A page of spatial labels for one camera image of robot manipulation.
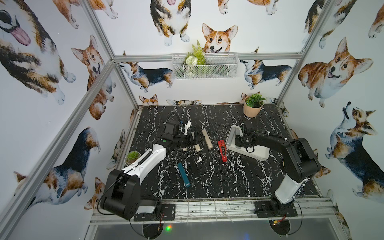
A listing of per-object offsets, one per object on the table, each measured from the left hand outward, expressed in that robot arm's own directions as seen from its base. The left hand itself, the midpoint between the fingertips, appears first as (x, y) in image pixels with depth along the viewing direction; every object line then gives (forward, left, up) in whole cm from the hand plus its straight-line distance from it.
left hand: (201, 137), depth 82 cm
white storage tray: (-2, -34, -15) cm, 38 cm away
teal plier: (-20, +8, -16) cm, 26 cm away
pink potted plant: (+30, -37, -5) cm, 48 cm away
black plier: (-11, +4, -17) cm, 21 cm away
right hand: (+6, -22, -14) cm, 27 cm away
